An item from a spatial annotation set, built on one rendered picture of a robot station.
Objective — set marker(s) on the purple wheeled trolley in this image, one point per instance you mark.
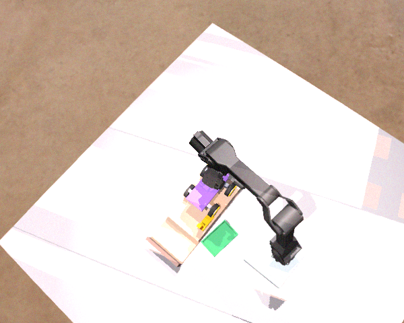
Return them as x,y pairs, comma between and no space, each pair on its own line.
201,195

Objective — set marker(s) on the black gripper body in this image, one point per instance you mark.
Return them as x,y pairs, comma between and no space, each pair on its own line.
238,184

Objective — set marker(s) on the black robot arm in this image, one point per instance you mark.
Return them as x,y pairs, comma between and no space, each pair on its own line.
219,155

